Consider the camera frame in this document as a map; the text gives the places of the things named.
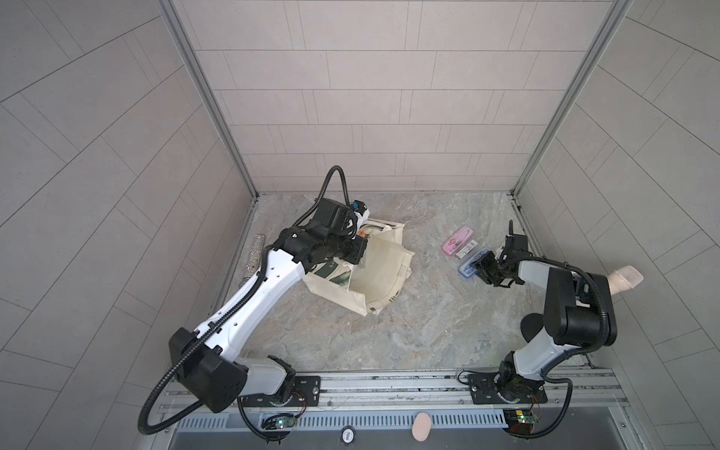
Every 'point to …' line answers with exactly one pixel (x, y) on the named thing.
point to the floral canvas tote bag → (373, 284)
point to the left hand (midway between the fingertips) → (370, 244)
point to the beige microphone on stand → (623, 279)
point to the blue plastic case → (465, 270)
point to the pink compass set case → (457, 240)
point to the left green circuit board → (278, 422)
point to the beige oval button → (421, 427)
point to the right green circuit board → (520, 421)
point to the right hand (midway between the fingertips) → (472, 261)
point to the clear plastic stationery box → (466, 249)
